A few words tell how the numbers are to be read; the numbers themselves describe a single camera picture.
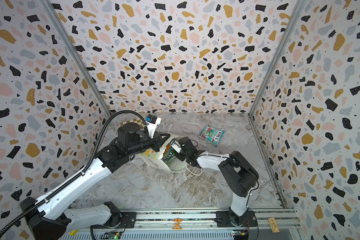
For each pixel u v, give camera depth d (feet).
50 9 2.29
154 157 2.43
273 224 2.37
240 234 2.35
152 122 1.90
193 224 2.41
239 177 1.57
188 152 2.38
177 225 2.38
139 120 3.73
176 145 2.63
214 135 3.46
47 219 1.26
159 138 1.94
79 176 1.43
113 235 2.30
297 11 2.36
